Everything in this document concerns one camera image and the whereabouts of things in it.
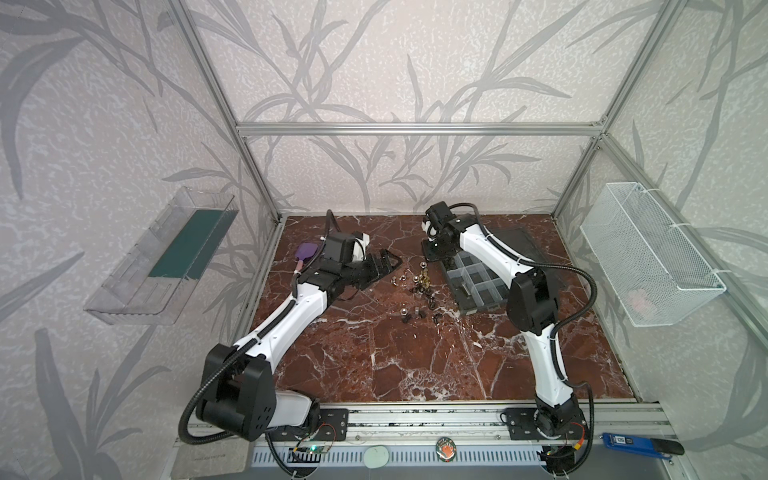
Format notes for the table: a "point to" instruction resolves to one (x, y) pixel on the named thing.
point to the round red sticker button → (445, 449)
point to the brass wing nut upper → (426, 282)
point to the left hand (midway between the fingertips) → (397, 259)
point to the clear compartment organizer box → (476, 285)
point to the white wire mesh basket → (655, 272)
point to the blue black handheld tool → (642, 445)
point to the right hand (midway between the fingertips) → (428, 247)
